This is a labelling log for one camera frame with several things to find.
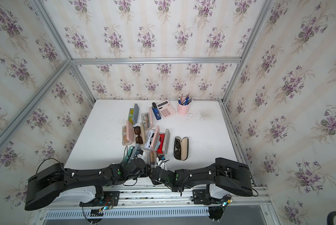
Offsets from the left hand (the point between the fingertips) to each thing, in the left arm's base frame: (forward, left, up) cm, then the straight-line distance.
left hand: (154, 171), depth 81 cm
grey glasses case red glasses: (+13, -6, +6) cm, 15 cm away
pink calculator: (+48, -7, +1) cm, 48 cm away
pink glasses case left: (+20, +18, +6) cm, 27 cm away
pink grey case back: (+34, +4, +6) cm, 35 cm away
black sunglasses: (+13, -15, +1) cm, 20 cm away
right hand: (-3, 0, 0) cm, 3 cm away
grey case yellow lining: (+40, +17, +5) cm, 44 cm away
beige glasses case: (+22, +9, +5) cm, 24 cm away
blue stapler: (+45, +1, +2) cm, 45 cm away
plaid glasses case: (+5, +1, +5) cm, 7 cm away
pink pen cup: (+44, -20, +10) cm, 49 cm away
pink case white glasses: (+26, -1, +5) cm, 27 cm away
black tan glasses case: (+14, -17, +1) cm, 22 cm away
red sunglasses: (+22, -4, +1) cm, 23 cm away
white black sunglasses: (+24, +4, +1) cm, 24 cm away
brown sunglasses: (+29, +14, 0) cm, 32 cm away
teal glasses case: (+14, +16, 0) cm, 22 cm away
